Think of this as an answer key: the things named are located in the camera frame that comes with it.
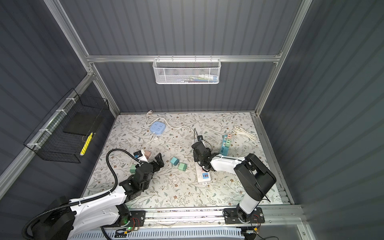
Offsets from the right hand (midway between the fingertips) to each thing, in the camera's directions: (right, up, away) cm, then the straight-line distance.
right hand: (200, 151), depth 94 cm
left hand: (-26, -1, -10) cm, 28 cm away
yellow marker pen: (-55, +8, -24) cm, 60 cm away
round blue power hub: (-31, +15, +15) cm, 37 cm away
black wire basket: (-68, +12, -21) cm, 72 cm away
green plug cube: (-11, -8, -4) cm, 15 cm away
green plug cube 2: (-41, -10, -5) cm, 42 cm away
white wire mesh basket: (-11, +63, +30) cm, 70 cm away
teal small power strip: (+16, 0, +3) cm, 16 cm away
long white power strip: (+1, -13, -9) cm, 16 cm away
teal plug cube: (-16, -6, -2) cm, 17 cm away
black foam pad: (-61, +18, -18) cm, 66 cm away
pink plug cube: (+20, +9, +5) cm, 22 cm away
